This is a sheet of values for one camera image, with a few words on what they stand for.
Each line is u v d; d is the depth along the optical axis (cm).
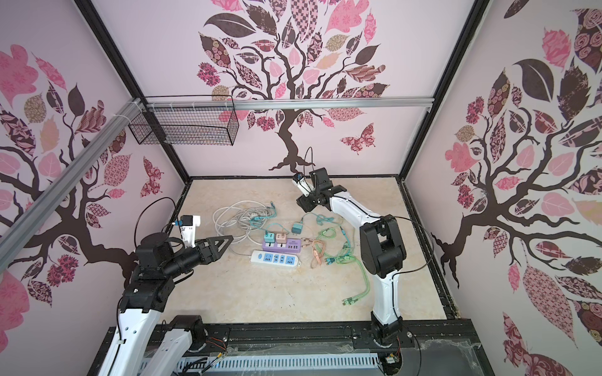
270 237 90
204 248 60
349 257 91
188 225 62
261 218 101
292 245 92
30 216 53
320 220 103
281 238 90
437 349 73
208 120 95
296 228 100
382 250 52
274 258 90
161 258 52
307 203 85
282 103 94
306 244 95
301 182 82
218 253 62
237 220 102
